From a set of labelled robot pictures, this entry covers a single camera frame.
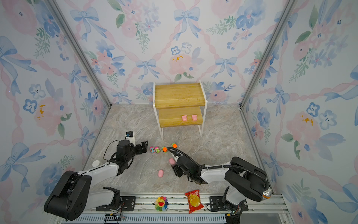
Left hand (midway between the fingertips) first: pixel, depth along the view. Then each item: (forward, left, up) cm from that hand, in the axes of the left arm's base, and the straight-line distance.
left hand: (142, 140), depth 90 cm
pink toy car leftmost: (-4, -7, -4) cm, 9 cm away
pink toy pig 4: (-18, -13, -6) cm, 24 cm away
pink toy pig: (+11, -34, +10) cm, 37 cm away
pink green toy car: (-4, -10, -4) cm, 12 cm away
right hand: (-12, -22, -6) cm, 25 cm away
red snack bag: (-33, -32, -6) cm, 46 cm away
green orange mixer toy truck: (-3, -15, -5) cm, 16 cm away
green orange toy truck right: (0, -21, -5) cm, 22 cm away
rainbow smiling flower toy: (-34, -15, -6) cm, 38 cm away
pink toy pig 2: (+11, -27, +10) cm, 31 cm away
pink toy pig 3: (-11, -19, -6) cm, 23 cm away
